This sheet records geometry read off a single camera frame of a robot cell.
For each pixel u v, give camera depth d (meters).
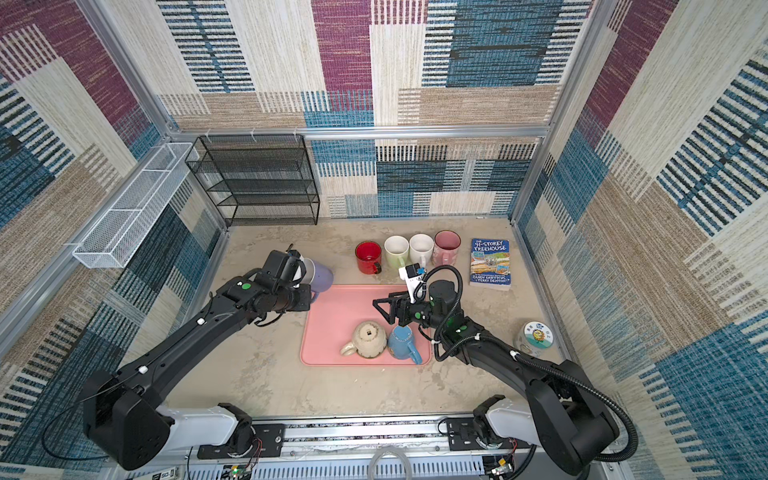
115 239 0.71
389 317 0.72
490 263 1.04
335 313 0.93
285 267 0.63
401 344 0.79
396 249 1.02
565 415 0.42
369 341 0.81
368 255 1.05
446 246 1.00
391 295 0.83
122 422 0.39
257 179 1.09
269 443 0.73
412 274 0.73
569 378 0.43
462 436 0.73
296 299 0.70
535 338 0.81
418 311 0.71
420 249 1.00
